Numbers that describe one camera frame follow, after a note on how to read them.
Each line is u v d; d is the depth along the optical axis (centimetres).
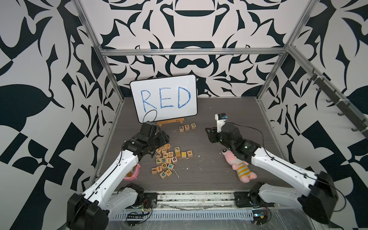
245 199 74
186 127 99
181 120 102
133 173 79
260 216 71
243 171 79
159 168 83
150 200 74
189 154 88
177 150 89
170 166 83
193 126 101
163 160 85
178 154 87
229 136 58
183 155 87
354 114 54
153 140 65
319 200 38
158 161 85
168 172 81
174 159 85
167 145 91
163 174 81
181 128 99
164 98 94
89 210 37
